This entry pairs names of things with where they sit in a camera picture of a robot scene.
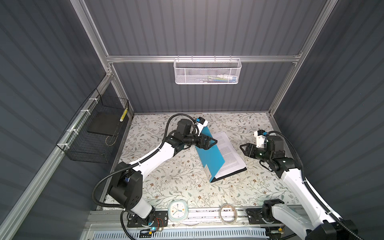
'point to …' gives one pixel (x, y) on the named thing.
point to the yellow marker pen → (123, 115)
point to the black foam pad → (106, 123)
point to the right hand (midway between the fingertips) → (245, 147)
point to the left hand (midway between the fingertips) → (212, 138)
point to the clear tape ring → (235, 215)
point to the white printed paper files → (234, 160)
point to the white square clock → (178, 210)
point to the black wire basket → (91, 136)
